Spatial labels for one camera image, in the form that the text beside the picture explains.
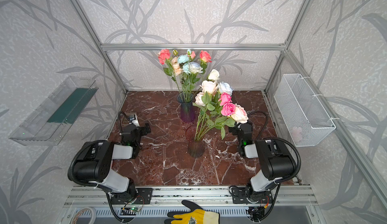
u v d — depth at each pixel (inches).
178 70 32.0
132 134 28.5
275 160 18.2
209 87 24.3
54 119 25.8
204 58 32.4
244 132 27.8
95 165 17.8
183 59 31.6
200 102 26.2
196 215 26.2
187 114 40.2
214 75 27.3
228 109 21.4
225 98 23.0
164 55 30.3
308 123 23.5
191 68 29.6
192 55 33.3
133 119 31.6
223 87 24.3
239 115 21.6
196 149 32.4
